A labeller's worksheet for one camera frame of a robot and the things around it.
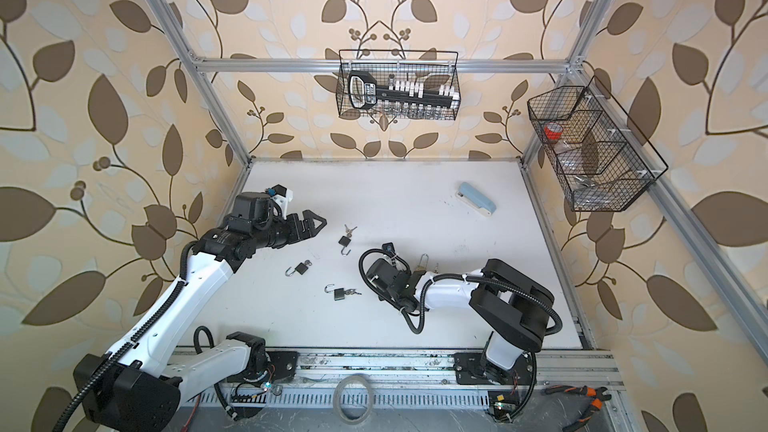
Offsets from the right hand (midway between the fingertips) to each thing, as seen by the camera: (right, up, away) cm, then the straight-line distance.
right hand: (386, 281), depth 89 cm
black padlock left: (-27, +3, +3) cm, 27 cm away
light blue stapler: (+30, +25, +15) cm, 42 cm away
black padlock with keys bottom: (-14, -3, -2) cm, 14 cm away
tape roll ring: (-10, -21, -22) cm, 32 cm away
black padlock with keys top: (-14, +11, +10) cm, 20 cm away
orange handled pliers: (+50, -21, -19) cm, 58 cm away
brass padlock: (+11, +3, +3) cm, 12 cm away
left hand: (-18, +19, -12) cm, 29 cm away
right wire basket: (+60, +37, -7) cm, 70 cm away
